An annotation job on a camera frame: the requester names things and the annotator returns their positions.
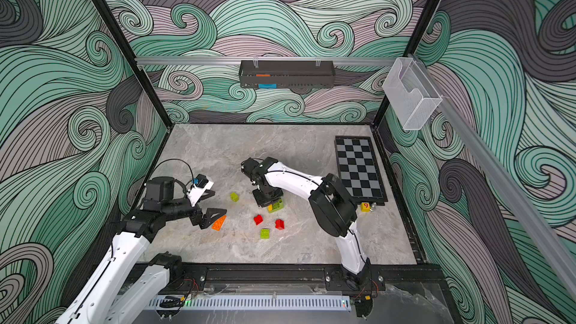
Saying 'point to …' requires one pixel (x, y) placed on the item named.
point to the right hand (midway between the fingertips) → (270, 202)
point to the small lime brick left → (234, 196)
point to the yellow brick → (270, 207)
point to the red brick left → (258, 219)
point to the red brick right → (280, 224)
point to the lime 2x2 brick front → (265, 233)
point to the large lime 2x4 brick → (275, 206)
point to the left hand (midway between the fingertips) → (217, 200)
